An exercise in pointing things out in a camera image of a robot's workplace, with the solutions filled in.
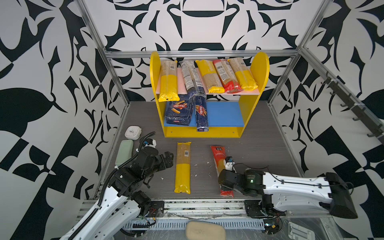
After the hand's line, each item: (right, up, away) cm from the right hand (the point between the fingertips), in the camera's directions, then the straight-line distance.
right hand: (220, 182), depth 76 cm
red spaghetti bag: (0, +12, +7) cm, 14 cm away
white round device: (-53, +23, +23) cm, 62 cm away
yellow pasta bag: (-19, -1, +5) cm, 20 cm away
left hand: (-26, +15, -4) cm, 31 cm away
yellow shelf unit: (+7, +36, +20) cm, 42 cm away
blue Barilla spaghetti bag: (-9, +35, +14) cm, 38 cm away
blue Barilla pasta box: (-22, +36, +11) cm, 43 cm away
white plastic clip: (+32, -18, -9) cm, 38 cm away
